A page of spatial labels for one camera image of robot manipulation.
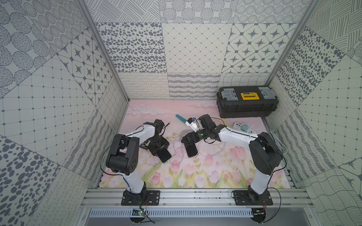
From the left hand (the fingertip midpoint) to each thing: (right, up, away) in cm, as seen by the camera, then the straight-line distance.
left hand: (162, 147), depth 91 cm
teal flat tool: (+12, +19, +16) cm, 27 cm away
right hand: (+16, +6, -5) cm, 18 cm away
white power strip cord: (+80, +3, +4) cm, 80 cm away
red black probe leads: (+1, +14, +13) cm, 19 cm away
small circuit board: (-9, -27, -21) cm, 36 cm away
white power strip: (+54, +13, +10) cm, 56 cm away
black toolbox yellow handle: (+56, +31, +4) cm, 64 cm away
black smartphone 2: (+2, -2, -8) cm, 9 cm away
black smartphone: (+19, -1, -1) cm, 19 cm away
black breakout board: (-12, +1, +1) cm, 12 cm away
